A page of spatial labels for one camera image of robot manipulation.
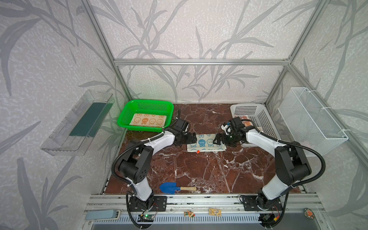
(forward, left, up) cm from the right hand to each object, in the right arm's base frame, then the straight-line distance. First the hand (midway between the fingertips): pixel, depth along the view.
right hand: (219, 138), depth 91 cm
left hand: (+2, +17, 0) cm, 17 cm away
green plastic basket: (+29, +66, -1) cm, 72 cm away
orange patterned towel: (+19, +51, -5) cm, 55 cm away
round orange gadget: (-39, -41, -6) cm, 57 cm away
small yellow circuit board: (-39, +5, -5) cm, 40 cm away
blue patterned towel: (0, +9, -6) cm, 11 cm away
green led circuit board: (-41, +41, -7) cm, 58 cm away
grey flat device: (-40, +60, -1) cm, 72 cm away
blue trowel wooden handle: (-27, +29, -6) cm, 41 cm away
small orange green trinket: (-39, +19, -6) cm, 44 cm away
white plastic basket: (+21, -34, -5) cm, 40 cm away
